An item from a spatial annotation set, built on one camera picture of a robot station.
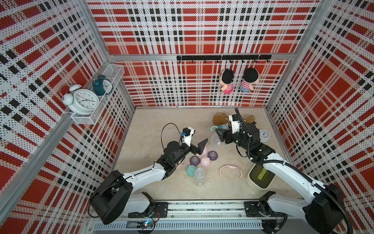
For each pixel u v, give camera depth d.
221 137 0.71
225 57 0.90
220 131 0.75
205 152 0.93
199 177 0.73
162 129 0.59
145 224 0.69
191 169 0.83
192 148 0.69
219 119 1.02
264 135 0.99
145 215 0.71
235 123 0.67
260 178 0.78
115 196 0.41
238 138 0.66
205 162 0.88
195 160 0.90
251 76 0.94
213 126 0.80
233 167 0.86
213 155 0.93
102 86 0.71
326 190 0.41
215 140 0.82
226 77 0.94
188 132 0.65
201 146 0.68
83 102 0.63
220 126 0.75
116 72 0.95
